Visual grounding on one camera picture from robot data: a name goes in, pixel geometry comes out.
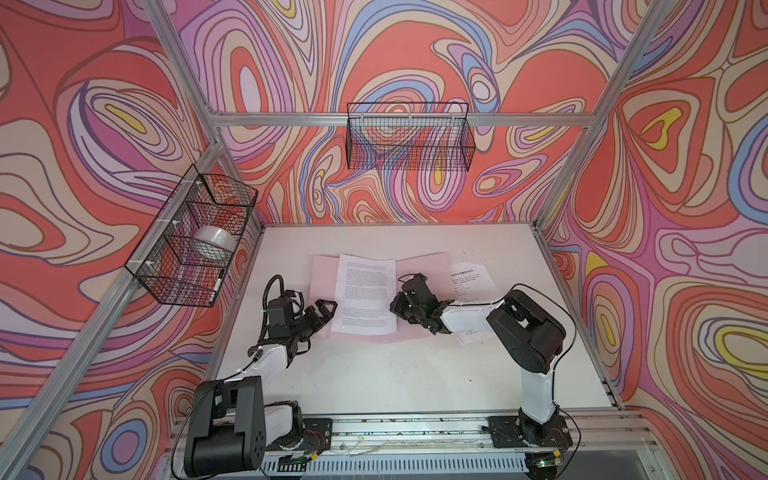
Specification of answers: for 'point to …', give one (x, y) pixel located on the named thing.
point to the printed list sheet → (473, 284)
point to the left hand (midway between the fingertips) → (331, 310)
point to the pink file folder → (437, 267)
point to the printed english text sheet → (364, 289)
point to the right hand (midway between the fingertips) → (390, 309)
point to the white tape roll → (214, 243)
